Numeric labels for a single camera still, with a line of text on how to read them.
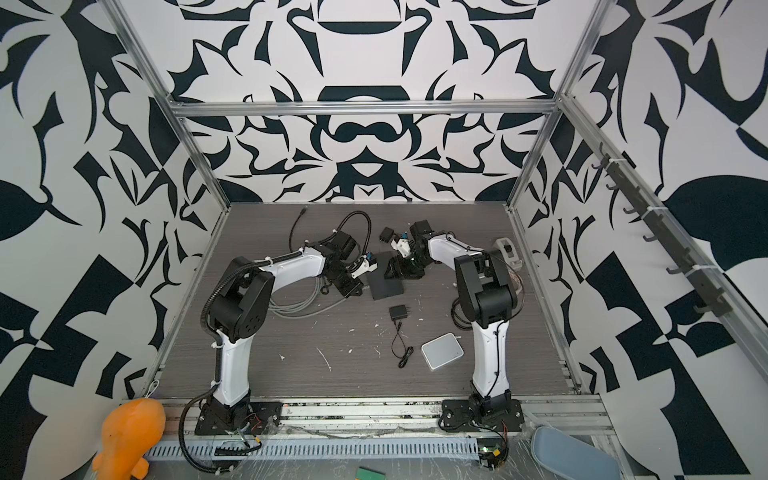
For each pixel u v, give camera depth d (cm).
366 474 66
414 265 87
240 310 53
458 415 74
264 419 73
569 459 70
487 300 57
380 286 97
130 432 66
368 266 89
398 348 85
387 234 109
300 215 116
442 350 83
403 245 95
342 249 81
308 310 92
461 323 90
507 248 102
